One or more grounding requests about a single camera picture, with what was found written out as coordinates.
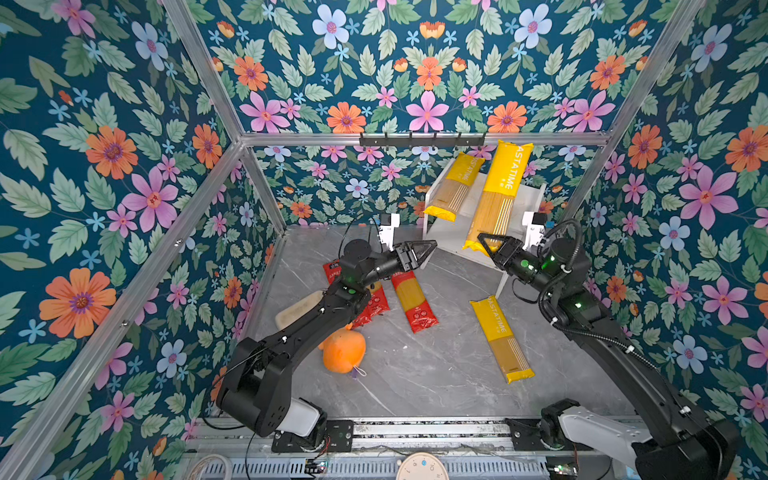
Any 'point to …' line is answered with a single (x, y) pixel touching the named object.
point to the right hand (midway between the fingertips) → (482, 235)
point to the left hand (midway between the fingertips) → (437, 241)
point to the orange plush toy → (344, 349)
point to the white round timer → (422, 466)
